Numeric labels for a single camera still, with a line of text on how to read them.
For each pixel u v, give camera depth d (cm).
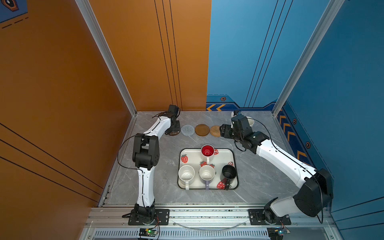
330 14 71
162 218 73
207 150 94
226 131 72
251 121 103
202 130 109
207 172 87
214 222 73
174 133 105
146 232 71
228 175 86
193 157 94
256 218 73
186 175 87
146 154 57
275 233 71
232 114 74
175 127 90
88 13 71
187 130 109
